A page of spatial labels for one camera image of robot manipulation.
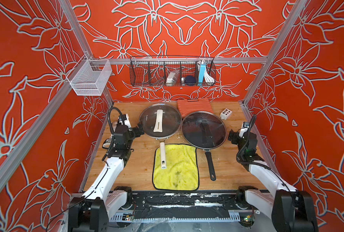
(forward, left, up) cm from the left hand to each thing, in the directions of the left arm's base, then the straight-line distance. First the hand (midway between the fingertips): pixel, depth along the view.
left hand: (134, 122), depth 82 cm
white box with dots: (+25, -62, -17) cm, 69 cm away
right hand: (+3, -61, -6) cm, 62 cm away
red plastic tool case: (+29, -32, -15) cm, 46 cm away
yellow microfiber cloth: (-21, -29, -20) cm, 40 cm away
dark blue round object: (+33, -33, +7) cm, 47 cm away
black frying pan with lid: (+5, -43, -12) cm, 45 cm away
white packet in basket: (+29, -20, +11) cm, 37 cm away
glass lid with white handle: (+7, -14, -6) cm, 17 cm away
